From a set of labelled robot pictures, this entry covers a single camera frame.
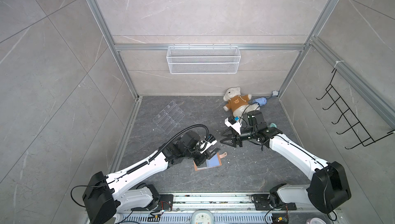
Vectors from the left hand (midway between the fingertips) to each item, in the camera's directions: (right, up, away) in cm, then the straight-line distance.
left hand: (209, 150), depth 75 cm
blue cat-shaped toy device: (+41, +26, +36) cm, 61 cm away
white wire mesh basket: (-4, +53, +26) cm, 59 cm away
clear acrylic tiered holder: (-27, +14, +26) cm, 40 cm away
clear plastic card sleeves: (+3, -10, +12) cm, 15 cm away
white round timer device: (-4, -28, -7) cm, 29 cm away
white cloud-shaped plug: (+56, +34, +48) cm, 81 cm away
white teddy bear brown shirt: (+22, +25, +31) cm, 45 cm away
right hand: (+6, +7, +2) cm, 10 cm away
